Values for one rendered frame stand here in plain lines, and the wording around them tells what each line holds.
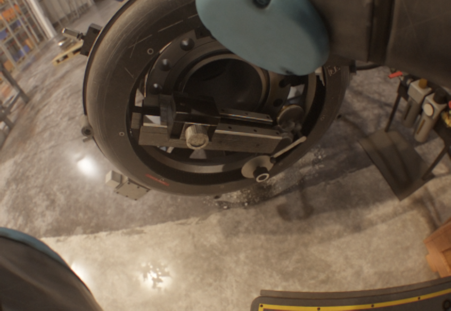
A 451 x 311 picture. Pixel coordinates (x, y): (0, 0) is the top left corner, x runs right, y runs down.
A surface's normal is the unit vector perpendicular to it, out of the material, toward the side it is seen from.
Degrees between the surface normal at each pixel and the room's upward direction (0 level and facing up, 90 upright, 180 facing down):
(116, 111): 90
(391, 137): 0
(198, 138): 90
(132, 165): 90
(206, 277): 0
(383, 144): 0
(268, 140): 90
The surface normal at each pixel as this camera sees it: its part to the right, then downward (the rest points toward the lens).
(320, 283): -0.23, -0.62
